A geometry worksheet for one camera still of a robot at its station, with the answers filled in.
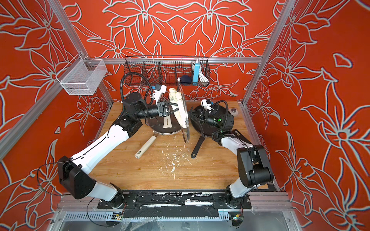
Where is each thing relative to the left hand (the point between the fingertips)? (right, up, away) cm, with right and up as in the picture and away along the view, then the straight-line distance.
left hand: (180, 106), depth 61 cm
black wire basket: (-10, +27, +38) cm, 48 cm away
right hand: (+3, -5, +9) cm, 10 cm away
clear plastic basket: (-65, +21, +31) cm, 76 cm away
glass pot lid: (+3, -14, +21) cm, 25 cm away
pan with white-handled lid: (-11, -10, +27) cm, 31 cm away
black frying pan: (+13, -7, +8) cm, 17 cm away
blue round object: (+3, +20, +34) cm, 39 cm away
